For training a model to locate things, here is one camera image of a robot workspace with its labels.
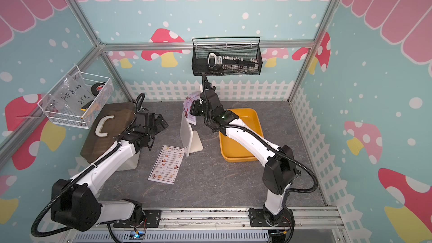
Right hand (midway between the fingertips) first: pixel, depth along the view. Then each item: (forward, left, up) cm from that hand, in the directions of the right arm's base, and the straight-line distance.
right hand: (190, 103), depth 77 cm
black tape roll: (+7, +45, +4) cm, 46 cm away
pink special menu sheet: (+6, +2, -3) cm, 7 cm away
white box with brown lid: (-4, +43, -10) cm, 44 cm away
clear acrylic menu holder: (-11, +1, -14) cm, 18 cm away
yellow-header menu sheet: (-16, +16, -31) cm, 39 cm away
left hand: (-3, +18, -13) cm, 22 cm away
